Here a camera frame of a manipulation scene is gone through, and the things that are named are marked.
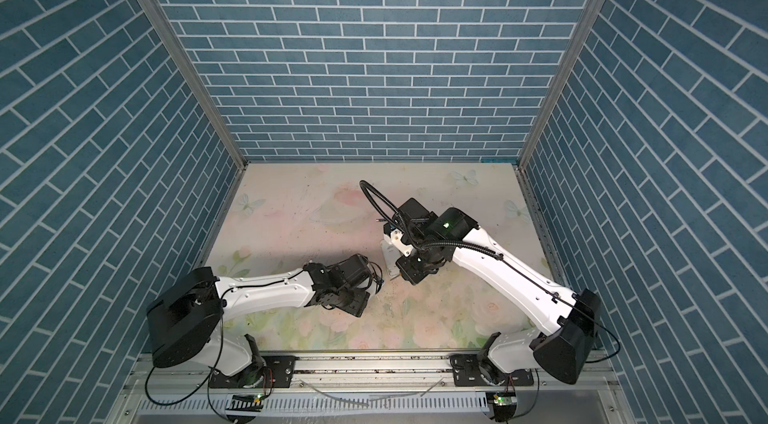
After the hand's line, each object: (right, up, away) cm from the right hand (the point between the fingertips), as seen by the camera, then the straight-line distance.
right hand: (403, 269), depth 72 cm
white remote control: (-4, -1, +21) cm, 22 cm away
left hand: (-12, -13, +12) cm, 22 cm away
